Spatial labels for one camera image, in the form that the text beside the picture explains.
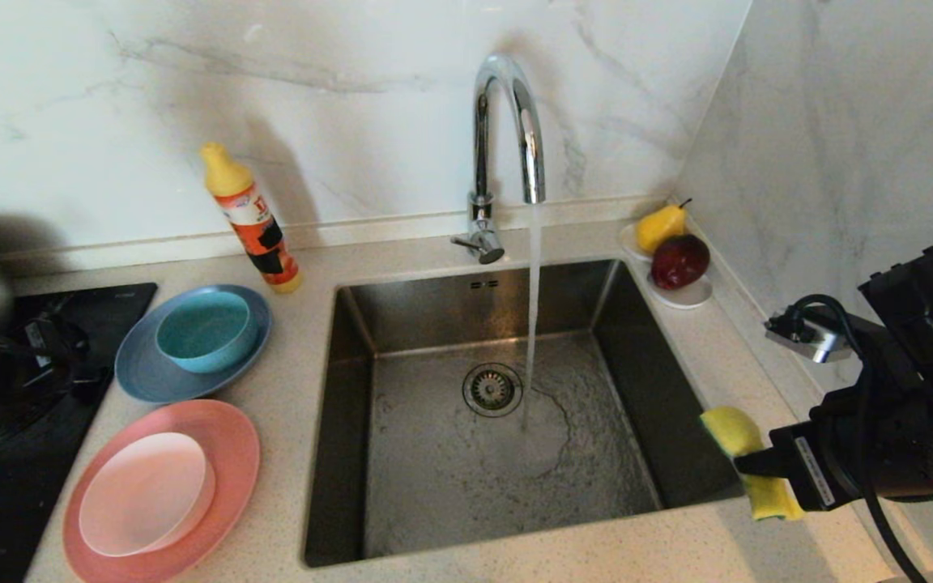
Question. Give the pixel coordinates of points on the yellow green sponge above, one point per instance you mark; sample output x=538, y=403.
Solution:
x=730, y=429

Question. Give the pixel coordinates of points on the stainless steel sink basin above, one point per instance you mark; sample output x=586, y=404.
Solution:
x=434, y=502

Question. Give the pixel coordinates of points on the round metal drain strainer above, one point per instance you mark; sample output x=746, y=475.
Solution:
x=492, y=390

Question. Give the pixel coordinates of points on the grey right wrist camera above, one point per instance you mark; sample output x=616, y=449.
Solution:
x=807, y=338

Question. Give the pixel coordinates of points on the teal bowl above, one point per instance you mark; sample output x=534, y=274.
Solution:
x=206, y=334

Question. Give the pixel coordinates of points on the pink plate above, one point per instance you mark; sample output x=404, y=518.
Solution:
x=232, y=453

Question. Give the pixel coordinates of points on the orange detergent bottle yellow cap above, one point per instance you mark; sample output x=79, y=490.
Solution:
x=256, y=231

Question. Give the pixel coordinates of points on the small white dish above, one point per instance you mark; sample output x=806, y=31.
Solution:
x=691, y=298

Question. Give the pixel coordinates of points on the grey-blue plate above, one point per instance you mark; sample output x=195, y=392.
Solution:
x=142, y=376

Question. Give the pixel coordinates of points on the pale pink bowl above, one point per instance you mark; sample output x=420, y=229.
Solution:
x=142, y=494

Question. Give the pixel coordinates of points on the chrome gooseneck faucet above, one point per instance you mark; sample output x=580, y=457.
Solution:
x=480, y=162

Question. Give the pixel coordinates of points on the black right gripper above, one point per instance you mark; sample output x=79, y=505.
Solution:
x=896, y=437

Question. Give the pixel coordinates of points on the yellow pear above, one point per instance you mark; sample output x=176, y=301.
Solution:
x=659, y=228

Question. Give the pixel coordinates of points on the dark red apple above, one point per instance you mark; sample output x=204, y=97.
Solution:
x=679, y=262

